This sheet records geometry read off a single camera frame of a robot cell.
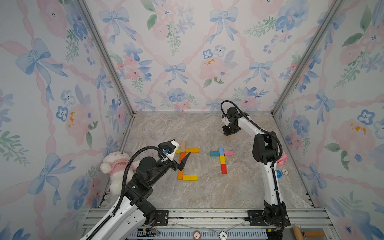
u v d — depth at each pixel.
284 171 0.90
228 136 1.04
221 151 0.98
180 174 0.88
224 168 0.92
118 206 0.46
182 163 0.61
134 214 0.61
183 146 1.00
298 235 0.68
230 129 0.94
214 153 0.97
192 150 0.98
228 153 0.96
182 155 0.99
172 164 0.58
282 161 0.93
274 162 0.63
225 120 1.01
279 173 0.89
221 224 0.73
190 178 0.86
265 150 0.64
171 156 0.56
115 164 0.82
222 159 0.95
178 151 0.57
